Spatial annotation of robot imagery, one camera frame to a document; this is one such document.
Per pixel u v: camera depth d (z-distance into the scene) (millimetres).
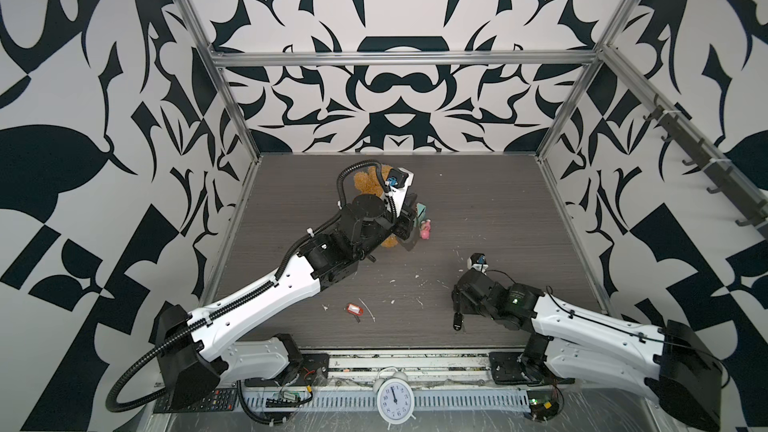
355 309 835
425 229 963
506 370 742
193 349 384
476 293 636
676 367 413
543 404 711
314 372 730
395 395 688
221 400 699
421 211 984
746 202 542
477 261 756
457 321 820
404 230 604
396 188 551
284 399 727
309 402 704
